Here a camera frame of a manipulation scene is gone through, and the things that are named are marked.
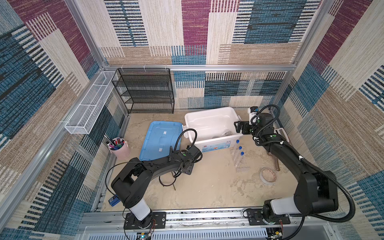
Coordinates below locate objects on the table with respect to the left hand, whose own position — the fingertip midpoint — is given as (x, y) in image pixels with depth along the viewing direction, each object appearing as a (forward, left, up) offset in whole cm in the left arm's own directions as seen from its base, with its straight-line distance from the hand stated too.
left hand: (185, 165), depth 89 cm
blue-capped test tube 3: (0, -30, +13) cm, 33 cm away
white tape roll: (-6, -48, -2) cm, 48 cm away
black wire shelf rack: (+52, +29, +14) cm, 62 cm away
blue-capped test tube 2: (+3, -30, +13) cm, 33 cm away
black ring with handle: (-13, +8, +7) cm, 17 cm away
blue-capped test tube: (+7, -30, +8) cm, 32 cm away
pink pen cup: (+7, +38, +8) cm, 39 cm away
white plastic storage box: (+28, -21, -1) cm, 35 cm away
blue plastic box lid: (+23, +18, -2) cm, 29 cm away
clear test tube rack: (+1, -36, -2) cm, 36 cm away
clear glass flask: (+21, -27, +3) cm, 35 cm away
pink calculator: (+21, -65, +2) cm, 68 cm away
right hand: (+17, -33, +17) cm, 41 cm away
